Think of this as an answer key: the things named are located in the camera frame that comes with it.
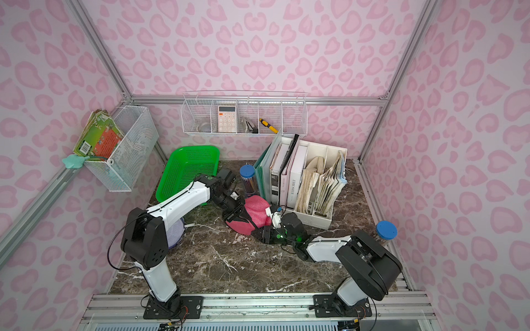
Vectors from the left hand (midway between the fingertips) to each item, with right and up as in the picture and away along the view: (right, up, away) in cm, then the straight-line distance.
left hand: (251, 214), depth 82 cm
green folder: (+5, +17, -5) cm, 18 cm away
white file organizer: (+30, +12, -1) cm, 32 cm away
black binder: (+12, +15, -7) cm, 21 cm away
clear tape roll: (-23, +38, +14) cm, 47 cm away
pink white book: (+18, +16, 0) cm, 24 cm away
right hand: (+1, -8, -1) cm, 8 cm away
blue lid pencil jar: (-2, +16, +6) cm, 17 cm away
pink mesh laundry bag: (+2, +3, +4) cm, 5 cm away
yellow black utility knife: (+7, +38, +16) cm, 42 cm away
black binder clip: (+1, +35, +9) cm, 36 cm away
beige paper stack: (+28, +19, +14) cm, 37 cm away
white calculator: (-13, +43, +13) cm, 46 cm away
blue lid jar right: (+47, -3, -13) cm, 48 cm away
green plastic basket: (-41, +22, +35) cm, 58 cm away
